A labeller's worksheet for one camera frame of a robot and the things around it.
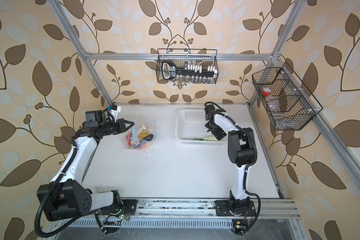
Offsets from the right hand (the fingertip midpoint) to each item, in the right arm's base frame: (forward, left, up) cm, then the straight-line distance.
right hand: (214, 133), depth 98 cm
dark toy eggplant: (-5, +41, +6) cm, 42 cm away
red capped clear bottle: (+7, -26, +28) cm, 39 cm away
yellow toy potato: (0, +47, +1) cm, 47 cm away
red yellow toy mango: (-10, +43, +3) cm, 44 cm away
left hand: (-5, +46, +20) cm, 51 cm away
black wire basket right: (-4, -33, +30) cm, 45 cm away
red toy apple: (-12, +46, +11) cm, 49 cm away
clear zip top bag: (+2, +46, +9) cm, 47 cm away
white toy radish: (-4, +2, +1) cm, 5 cm away
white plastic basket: (+4, +15, +1) cm, 16 cm away
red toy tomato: (-2, +55, +2) cm, 55 cm away
